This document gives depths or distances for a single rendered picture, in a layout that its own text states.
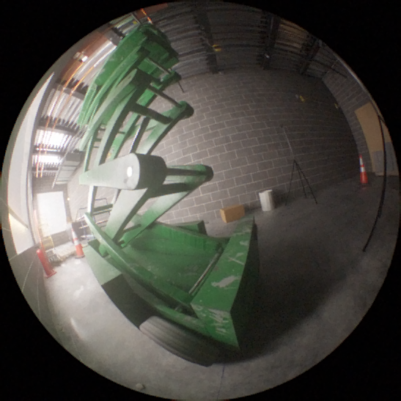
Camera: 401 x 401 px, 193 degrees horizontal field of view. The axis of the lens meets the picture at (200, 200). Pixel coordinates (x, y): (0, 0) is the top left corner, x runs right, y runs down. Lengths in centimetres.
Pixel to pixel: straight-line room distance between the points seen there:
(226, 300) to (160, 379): 59
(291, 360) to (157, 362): 55
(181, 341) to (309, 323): 56
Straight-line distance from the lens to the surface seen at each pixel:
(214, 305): 24
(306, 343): 70
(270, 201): 247
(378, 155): 514
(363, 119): 665
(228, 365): 66
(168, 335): 43
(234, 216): 226
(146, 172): 30
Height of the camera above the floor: 65
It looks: 3 degrees down
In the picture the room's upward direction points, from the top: 15 degrees counter-clockwise
